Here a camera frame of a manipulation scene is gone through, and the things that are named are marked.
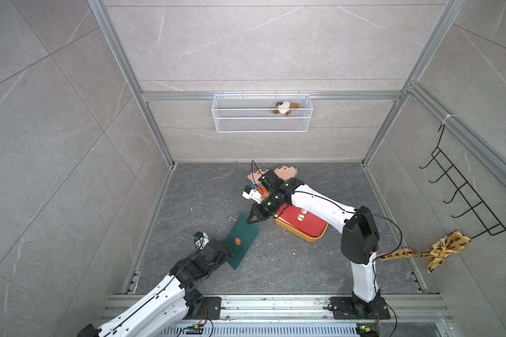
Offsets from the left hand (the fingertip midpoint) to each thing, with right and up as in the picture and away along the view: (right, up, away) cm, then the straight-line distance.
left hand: (228, 247), depth 82 cm
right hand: (+9, +11, -1) cm, 14 cm away
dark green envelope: (+5, +4, 0) cm, 6 cm away
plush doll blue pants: (+27, +31, +25) cm, 48 cm away
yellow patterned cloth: (+72, +2, -13) cm, 73 cm away
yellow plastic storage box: (+32, +3, +4) cm, 33 cm away
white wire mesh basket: (+13, +59, +19) cm, 63 cm away
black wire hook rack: (+79, +24, -14) cm, 84 cm away
